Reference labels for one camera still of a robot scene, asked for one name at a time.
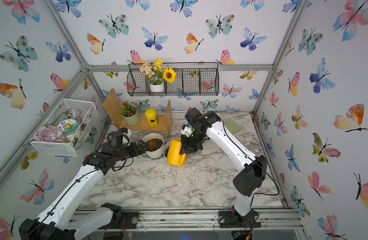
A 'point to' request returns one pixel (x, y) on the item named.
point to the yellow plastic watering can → (174, 157)
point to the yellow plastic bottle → (151, 117)
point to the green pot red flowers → (131, 115)
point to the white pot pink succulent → (166, 148)
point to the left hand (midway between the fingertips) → (143, 145)
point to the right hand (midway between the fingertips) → (182, 152)
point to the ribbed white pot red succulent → (155, 145)
